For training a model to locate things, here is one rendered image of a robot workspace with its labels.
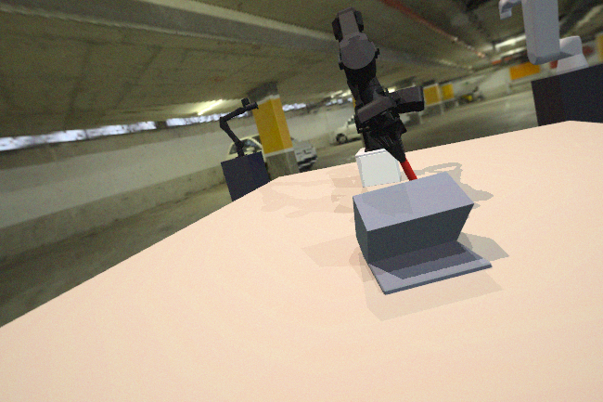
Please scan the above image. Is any red peg with grey band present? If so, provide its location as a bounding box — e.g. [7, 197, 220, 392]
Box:
[400, 157, 417, 181]

